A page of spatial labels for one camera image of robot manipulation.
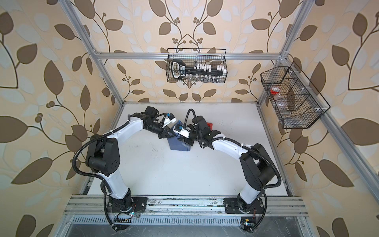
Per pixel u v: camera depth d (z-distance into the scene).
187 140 0.75
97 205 0.76
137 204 0.75
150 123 0.76
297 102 0.73
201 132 0.68
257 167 0.46
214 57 0.91
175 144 0.87
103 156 0.49
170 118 0.79
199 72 0.83
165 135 0.81
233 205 0.73
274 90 0.81
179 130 0.72
